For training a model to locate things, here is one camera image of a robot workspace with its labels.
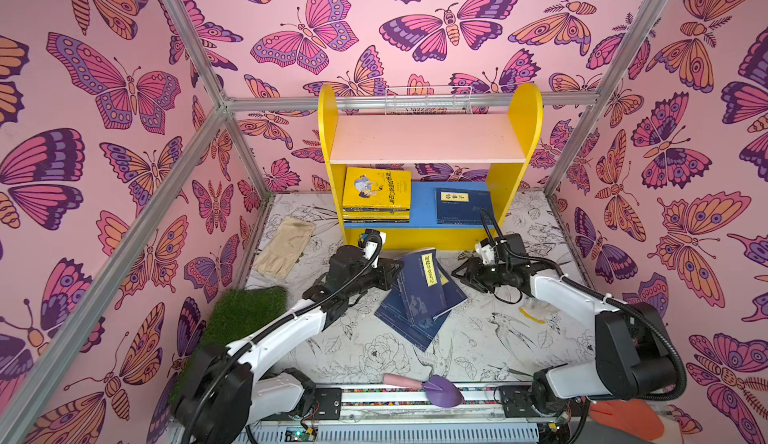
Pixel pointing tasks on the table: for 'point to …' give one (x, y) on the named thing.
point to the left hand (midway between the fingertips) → (404, 261)
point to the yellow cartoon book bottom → (377, 190)
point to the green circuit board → (299, 434)
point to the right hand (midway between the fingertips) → (457, 272)
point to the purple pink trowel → (441, 390)
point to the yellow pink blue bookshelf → (428, 181)
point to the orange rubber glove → (635, 417)
